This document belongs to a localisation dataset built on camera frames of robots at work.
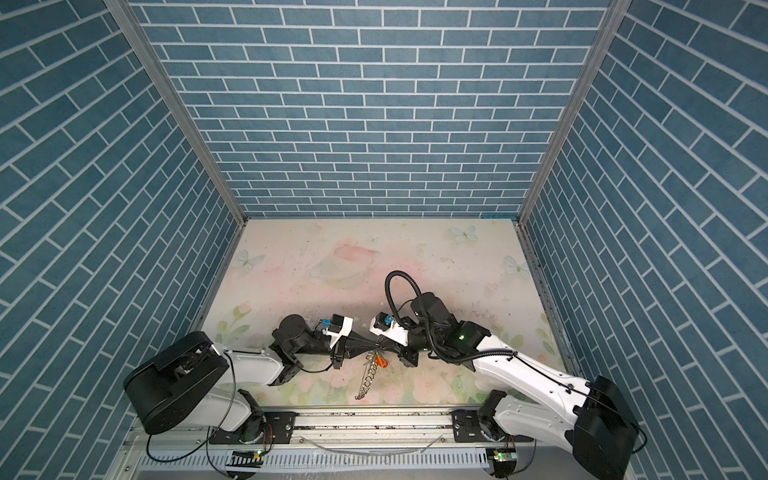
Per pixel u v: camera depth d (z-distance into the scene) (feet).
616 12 2.32
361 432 2.43
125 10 2.28
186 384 1.44
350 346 2.20
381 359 2.84
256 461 2.37
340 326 2.06
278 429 2.42
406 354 2.14
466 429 2.41
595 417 1.31
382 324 2.06
